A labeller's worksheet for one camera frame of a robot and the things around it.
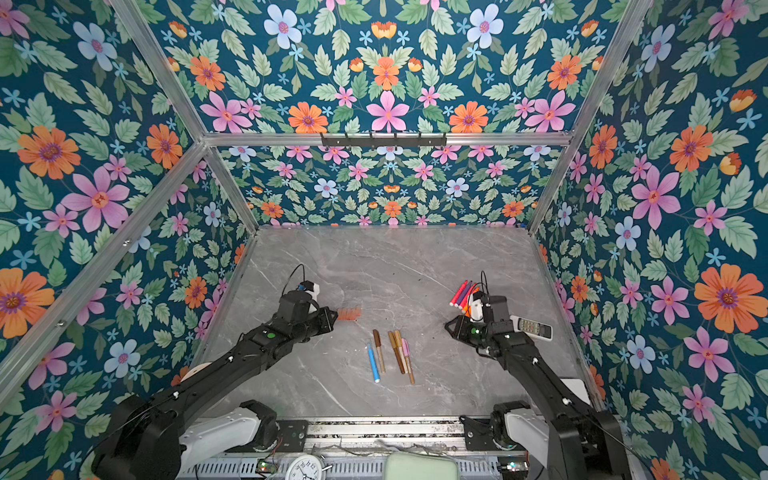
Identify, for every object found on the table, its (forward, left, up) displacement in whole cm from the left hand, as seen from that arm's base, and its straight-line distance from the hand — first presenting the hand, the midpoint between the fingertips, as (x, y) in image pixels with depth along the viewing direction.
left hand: (342, 312), depth 84 cm
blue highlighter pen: (-11, -8, -11) cm, 18 cm away
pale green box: (-36, -14, -8) cm, 40 cm away
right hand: (-4, -33, -3) cm, 33 cm away
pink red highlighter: (+10, -37, -10) cm, 40 cm away
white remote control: (-6, -58, -10) cm, 59 cm away
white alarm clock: (-35, +7, -7) cm, 37 cm away
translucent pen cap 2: (+5, -2, -10) cm, 12 cm away
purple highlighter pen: (+9, -38, -10) cm, 40 cm away
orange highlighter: (+9, -42, -9) cm, 44 cm away
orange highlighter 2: (-6, -34, +7) cm, 35 cm away
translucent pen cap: (+5, -1, -10) cm, 11 cm away
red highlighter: (+8, -40, -10) cm, 42 cm away
